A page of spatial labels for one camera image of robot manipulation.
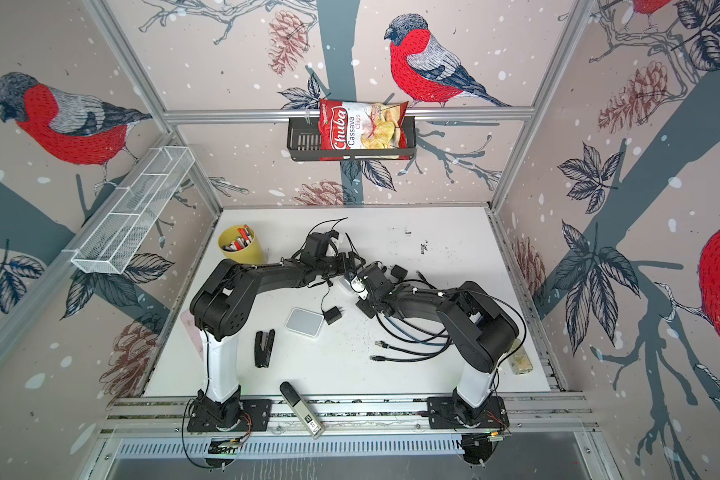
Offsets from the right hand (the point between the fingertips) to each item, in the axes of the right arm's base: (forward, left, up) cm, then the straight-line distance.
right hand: (362, 300), depth 94 cm
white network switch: (-9, +17, +2) cm, 19 cm away
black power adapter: (-6, +9, +1) cm, 11 cm away
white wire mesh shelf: (+10, +61, +33) cm, 70 cm away
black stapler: (-16, +28, +2) cm, 32 cm away
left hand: (+10, +2, +6) cm, 12 cm away
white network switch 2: (-1, +4, +11) cm, 12 cm away
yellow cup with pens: (+13, +41, +12) cm, 45 cm away
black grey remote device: (-32, +13, +3) cm, 35 cm away
